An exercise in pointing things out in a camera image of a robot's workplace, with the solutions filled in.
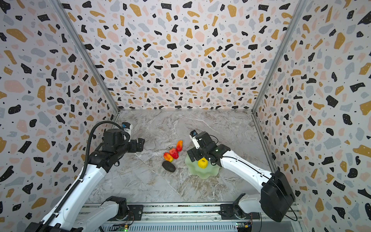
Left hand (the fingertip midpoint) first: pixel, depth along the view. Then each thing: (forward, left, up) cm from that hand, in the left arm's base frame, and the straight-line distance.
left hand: (135, 137), depth 77 cm
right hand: (-2, -30, -7) cm, 31 cm away
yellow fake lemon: (-8, -37, -17) cm, 41 cm away
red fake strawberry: (+1, -18, -20) cm, 27 cm away
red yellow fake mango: (+6, -22, -20) cm, 30 cm away
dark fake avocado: (-8, -16, -19) cm, 26 cm away
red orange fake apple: (-2, -15, -20) cm, 25 cm away
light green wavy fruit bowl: (-10, -41, -22) cm, 48 cm away
